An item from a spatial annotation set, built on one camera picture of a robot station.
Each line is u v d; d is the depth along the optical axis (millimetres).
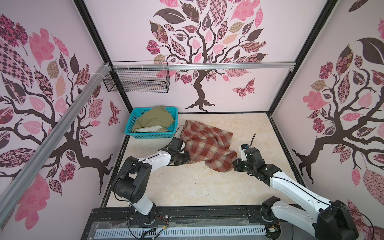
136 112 1113
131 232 697
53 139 528
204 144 950
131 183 454
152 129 1043
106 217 744
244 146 755
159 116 1101
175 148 740
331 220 391
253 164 632
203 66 942
